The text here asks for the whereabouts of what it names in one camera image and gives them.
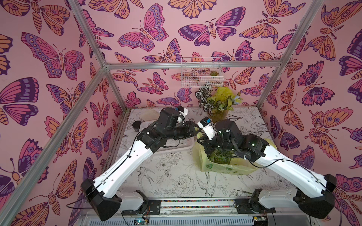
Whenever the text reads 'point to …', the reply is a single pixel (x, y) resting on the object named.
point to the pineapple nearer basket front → (220, 156)
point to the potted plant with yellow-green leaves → (216, 103)
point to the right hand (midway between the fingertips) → (198, 138)
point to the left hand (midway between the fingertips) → (201, 129)
